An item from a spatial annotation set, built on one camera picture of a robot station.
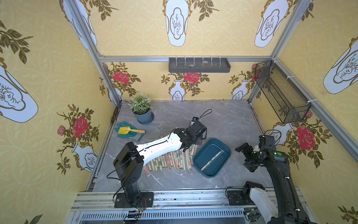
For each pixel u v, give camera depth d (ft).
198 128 2.06
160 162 2.86
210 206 2.39
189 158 2.88
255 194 1.98
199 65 3.06
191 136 2.02
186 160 2.88
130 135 3.23
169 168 2.78
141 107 3.14
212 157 2.89
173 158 2.89
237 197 2.41
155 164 2.81
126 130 3.29
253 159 2.17
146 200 2.39
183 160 2.88
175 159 2.89
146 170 2.75
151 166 2.81
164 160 2.88
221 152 2.97
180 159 2.88
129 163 1.42
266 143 1.99
